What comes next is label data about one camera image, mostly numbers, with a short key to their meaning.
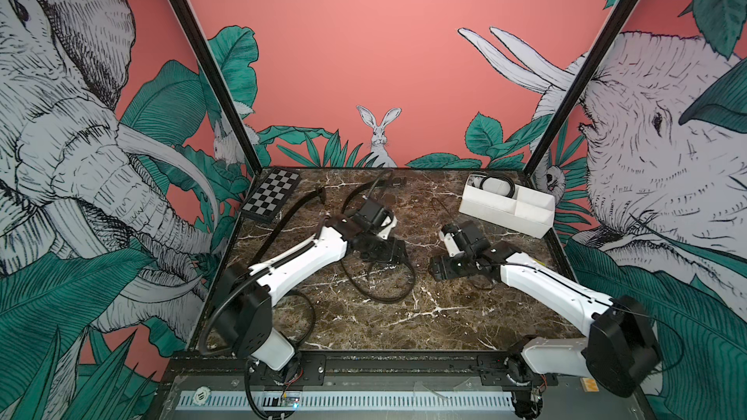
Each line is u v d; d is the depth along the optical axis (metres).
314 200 1.11
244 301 0.42
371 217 0.64
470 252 0.65
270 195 1.08
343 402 0.70
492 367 0.74
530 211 1.01
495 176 1.07
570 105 0.98
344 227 0.60
